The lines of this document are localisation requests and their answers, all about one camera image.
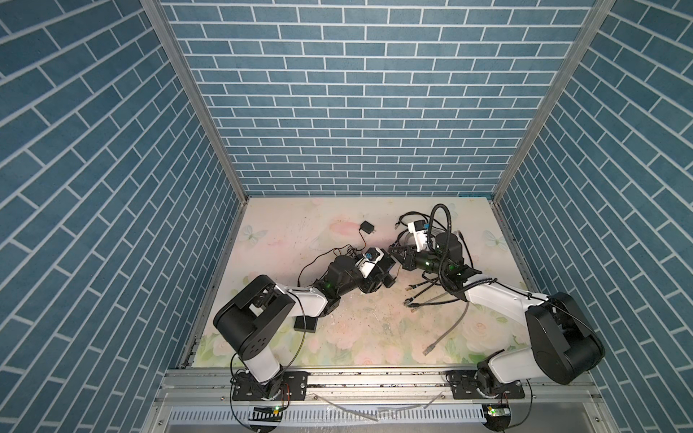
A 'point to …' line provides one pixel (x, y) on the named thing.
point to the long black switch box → (310, 323)
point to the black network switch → (388, 280)
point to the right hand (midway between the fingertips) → (387, 249)
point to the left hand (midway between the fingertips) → (381, 264)
